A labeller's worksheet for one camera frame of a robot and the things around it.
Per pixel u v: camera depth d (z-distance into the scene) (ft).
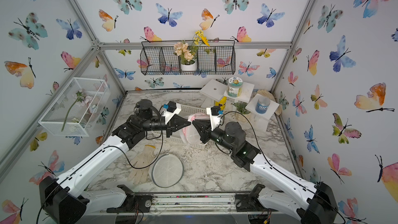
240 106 3.25
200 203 2.48
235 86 2.71
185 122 2.12
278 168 1.55
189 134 2.21
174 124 1.97
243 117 3.23
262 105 2.76
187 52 2.67
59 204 1.20
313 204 1.27
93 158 1.47
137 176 2.71
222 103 3.36
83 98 2.48
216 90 3.30
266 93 3.88
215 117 1.88
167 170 2.62
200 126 2.16
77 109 2.41
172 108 1.80
